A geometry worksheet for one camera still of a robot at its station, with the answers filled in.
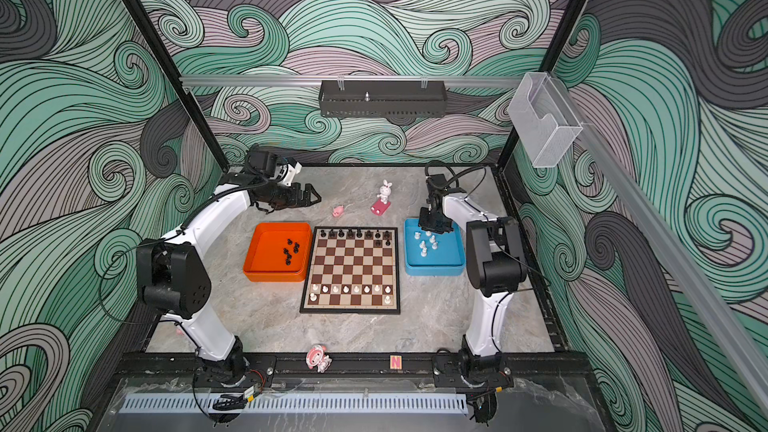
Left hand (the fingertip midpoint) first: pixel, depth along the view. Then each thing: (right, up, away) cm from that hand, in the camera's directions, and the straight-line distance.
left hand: (310, 197), depth 88 cm
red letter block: (+25, -42, -14) cm, 51 cm away
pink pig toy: (+6, -6, +16) cm, 18 cm away
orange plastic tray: (-13, -18, +8) cm, 24 cm away
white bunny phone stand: (+22, -3, +19) cm, 29 cm away
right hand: (+38, -10, +10) cm, 40 cm away
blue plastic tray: (+37, -18, +5) cm, 42 cm away
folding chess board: (+12, -23, +2) cm, 26 cm away
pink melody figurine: (+5, -40, -15) cm, 43 cm away
